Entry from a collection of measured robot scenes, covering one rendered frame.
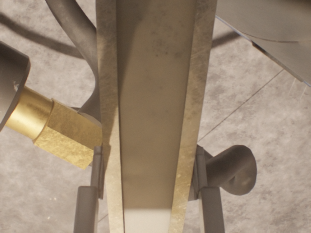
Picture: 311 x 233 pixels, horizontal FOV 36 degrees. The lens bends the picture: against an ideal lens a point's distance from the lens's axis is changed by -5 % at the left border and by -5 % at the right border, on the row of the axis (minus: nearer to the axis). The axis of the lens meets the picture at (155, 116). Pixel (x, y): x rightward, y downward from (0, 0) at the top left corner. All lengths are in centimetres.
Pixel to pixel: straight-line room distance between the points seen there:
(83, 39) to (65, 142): 8
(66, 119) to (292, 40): 17
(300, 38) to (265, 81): 98
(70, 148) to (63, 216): 125
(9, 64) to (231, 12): 16
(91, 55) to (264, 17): 14
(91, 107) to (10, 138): 105
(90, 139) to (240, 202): 126
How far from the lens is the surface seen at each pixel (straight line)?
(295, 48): 37
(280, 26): 35
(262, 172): 154
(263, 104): 137
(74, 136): 37
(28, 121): 37
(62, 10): 41
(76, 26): 40
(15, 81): 35
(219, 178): 47
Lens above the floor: 107
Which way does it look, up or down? 53 degrees down
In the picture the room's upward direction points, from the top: 174 degrees clockwise
